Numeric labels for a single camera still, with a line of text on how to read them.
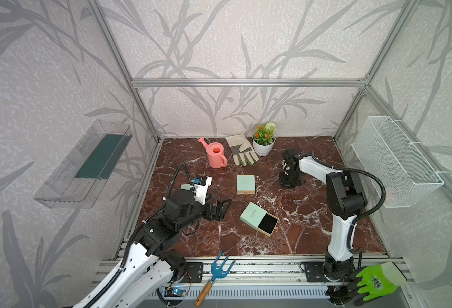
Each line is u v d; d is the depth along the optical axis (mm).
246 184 964
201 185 588
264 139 1003
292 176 849
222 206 597
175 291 706
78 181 631
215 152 992
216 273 737
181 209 494
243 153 1120
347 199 539
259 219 845
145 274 571
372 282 694
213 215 597
